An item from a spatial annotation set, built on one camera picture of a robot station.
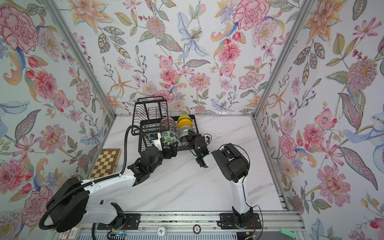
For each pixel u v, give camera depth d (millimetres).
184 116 1079
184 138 1008
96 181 482
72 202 423
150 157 613
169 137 1030
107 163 921
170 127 1029
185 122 1061
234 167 548
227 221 735
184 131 988
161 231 665
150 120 1089
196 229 721
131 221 739
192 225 738
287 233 705
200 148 761
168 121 1102
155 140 706
